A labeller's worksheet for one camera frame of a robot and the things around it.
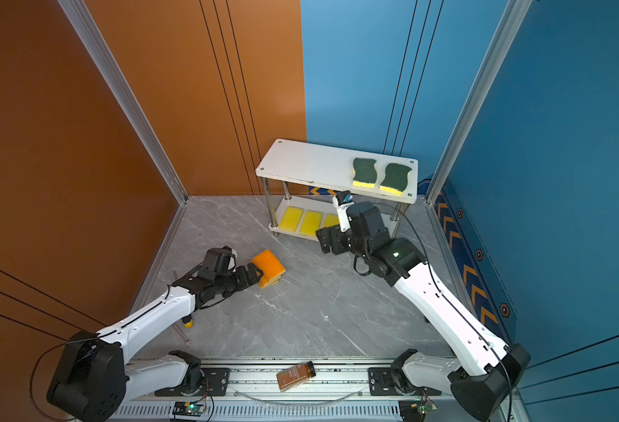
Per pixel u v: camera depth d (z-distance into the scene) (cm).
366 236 49
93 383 41
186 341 81
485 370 37
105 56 77
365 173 77
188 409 71
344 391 72
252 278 78
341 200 59
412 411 71
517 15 70
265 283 88
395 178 75
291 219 103
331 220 102
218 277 67
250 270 79
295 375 71
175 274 96
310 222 103
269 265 91
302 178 79
